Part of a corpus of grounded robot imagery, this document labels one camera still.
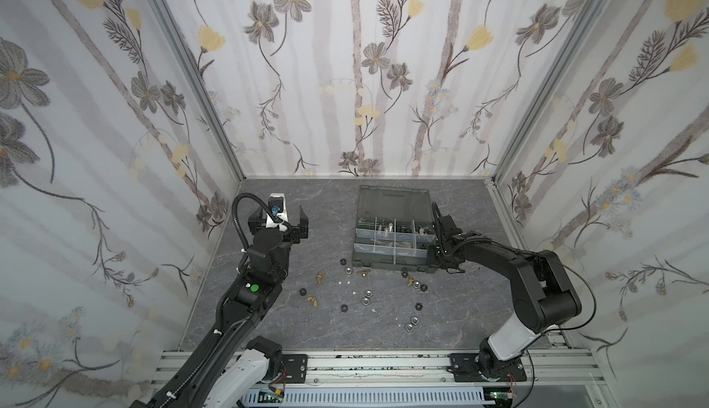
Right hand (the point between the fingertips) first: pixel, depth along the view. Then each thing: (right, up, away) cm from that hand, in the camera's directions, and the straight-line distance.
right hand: (428, 255), depth 95 cm
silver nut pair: (-7, -17, -13) cm, 23 cm away
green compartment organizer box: (-11, +9, +5) cm, 16 cm away
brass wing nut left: (-39, -12, -9) cm, 42 cm away
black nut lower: (-29, -15, -9) cm, 34 cm away
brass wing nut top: (-22, -5, -2) cm, 23 cm away
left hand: (-46, +19, -24) cm, 55 cm away
